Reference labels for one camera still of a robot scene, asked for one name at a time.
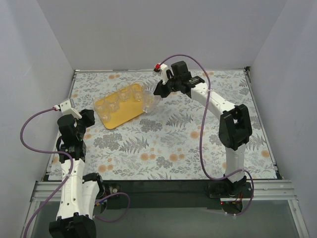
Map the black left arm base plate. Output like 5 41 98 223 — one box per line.
84 182 122 214

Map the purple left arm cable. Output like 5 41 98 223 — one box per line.
19 106 131 238

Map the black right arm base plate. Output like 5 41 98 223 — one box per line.
204 181 253 215

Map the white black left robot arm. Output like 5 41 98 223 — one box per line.
49 109 105 238

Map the floral patterned table mat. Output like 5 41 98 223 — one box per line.
49 70 278 181

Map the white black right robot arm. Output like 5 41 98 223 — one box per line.
154 61 253 196

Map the yellow plastic tray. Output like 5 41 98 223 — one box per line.
94 90 143 129

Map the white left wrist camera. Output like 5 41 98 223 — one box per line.
59 99 82 119

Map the clear drinking glass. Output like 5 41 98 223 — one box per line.
106 93 120 112

